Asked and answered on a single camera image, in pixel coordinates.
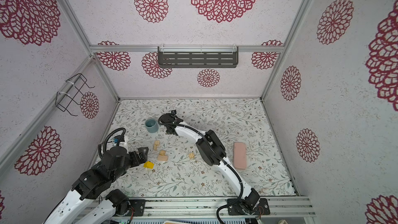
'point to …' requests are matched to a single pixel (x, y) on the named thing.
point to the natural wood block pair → (156, 143)
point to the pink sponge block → (240, 155)
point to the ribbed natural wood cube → (162, 152)
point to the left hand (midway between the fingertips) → (141, 153)
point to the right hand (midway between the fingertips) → (174, 126)
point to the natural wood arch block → (162, 157)
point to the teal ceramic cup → (152, 125)
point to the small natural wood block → (192, 155)
